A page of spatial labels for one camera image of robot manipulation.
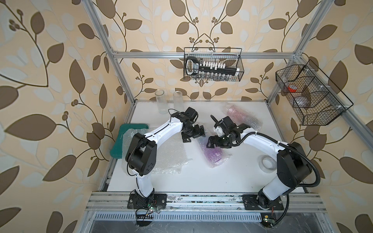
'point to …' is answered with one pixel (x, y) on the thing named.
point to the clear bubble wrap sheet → (171, 156)
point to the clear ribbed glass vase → (178, 100)
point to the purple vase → (214, 156)
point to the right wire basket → (315, 100)
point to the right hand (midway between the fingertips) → (213, 146)
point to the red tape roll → (292, 88)
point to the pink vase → (242, 116)
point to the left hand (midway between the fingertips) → (198, 135)
